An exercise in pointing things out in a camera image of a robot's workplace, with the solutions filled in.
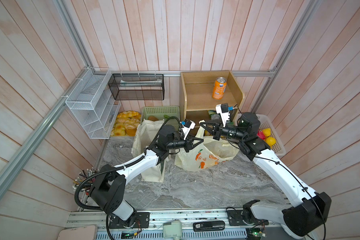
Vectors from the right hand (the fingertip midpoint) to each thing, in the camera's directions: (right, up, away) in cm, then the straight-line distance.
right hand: (200, 124), depth 66 cm
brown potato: (-30, +7, +50) cm, 59 cm away
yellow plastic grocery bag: (+5, -16, +12) cm, 21 cm away
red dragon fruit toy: (+45, -5, +32) cm, 56 cm away
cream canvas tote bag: (-31, -5, +24) cm, 39 cm away
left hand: (+2, -9, +7) cm, 11 cm away
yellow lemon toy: (+50, -10, +29) cm, 58 cm away
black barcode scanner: (+5, -48, +3) cm, 48 cm away
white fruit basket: (+54, -14, +27) cm, 62 cm away
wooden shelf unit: (+4, +21, +23) cm, 32 cm away
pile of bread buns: (-47, +2, +38) cm, 61 cm away
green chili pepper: (-19, +9, +53) cm, 57 cm away
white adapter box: (-13, -49, +2) cm, 51 cm away
